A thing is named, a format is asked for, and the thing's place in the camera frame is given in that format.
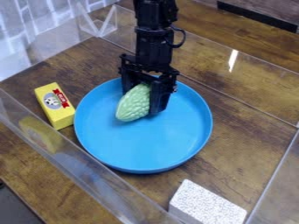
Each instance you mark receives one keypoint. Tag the yellow box with cow label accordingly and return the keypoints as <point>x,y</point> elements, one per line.
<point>55,105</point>

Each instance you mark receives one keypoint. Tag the clear acrylic front wall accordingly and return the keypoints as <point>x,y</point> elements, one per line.
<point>125,203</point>

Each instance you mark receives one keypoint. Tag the green bitter gourd toy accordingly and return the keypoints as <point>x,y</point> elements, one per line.
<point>134,104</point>

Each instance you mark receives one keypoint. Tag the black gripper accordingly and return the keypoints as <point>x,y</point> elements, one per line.
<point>150,66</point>

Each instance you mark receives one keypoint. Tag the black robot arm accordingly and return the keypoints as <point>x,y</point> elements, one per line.
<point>155,14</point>

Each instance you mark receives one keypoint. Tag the white speckled foam block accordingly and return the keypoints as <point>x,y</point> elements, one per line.
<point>198,206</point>

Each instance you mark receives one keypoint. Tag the blue round tray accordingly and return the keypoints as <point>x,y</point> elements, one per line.
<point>148,145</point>

